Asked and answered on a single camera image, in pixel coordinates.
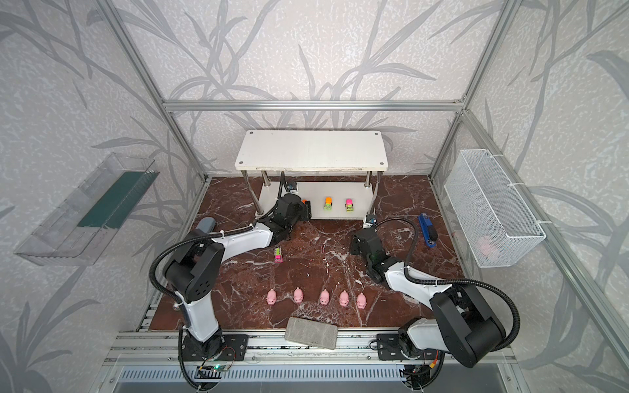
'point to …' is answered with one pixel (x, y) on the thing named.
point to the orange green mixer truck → (328, 202)
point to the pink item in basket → (488, 248)
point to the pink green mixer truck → (349, 205)
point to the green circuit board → (217, 368)
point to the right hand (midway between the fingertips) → (358, 227)
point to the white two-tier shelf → (337, 170)
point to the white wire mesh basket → (500, 227)
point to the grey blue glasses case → (206, 224)
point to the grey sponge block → (312, 332)
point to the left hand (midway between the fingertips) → (307, 195)
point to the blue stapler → (429, 230)
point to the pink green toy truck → (278, 255)
